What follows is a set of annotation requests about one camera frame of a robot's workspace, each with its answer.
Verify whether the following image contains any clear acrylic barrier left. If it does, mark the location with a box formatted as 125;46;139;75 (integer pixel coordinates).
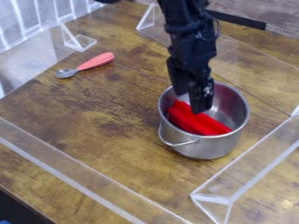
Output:
0;22;99;99

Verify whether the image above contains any spoon with pink handle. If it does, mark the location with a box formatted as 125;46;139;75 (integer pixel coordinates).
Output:
56;52;115;79

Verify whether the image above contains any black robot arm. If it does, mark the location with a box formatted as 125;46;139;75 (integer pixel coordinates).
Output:
157;0;219;114

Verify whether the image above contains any clear acrylic barrier right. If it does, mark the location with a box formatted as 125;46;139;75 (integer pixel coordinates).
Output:
191;105;299;224

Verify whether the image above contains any clear acrylic barrier front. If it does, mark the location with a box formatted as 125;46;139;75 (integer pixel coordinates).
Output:
0;117;191;224

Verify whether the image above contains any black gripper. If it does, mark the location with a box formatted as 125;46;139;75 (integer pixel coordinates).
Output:
164;20;217;114

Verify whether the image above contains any red block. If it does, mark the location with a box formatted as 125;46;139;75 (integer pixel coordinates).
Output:
167;100;232;136

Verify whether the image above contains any silver metal pot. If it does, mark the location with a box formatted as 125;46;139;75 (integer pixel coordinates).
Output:
157;82;249;159

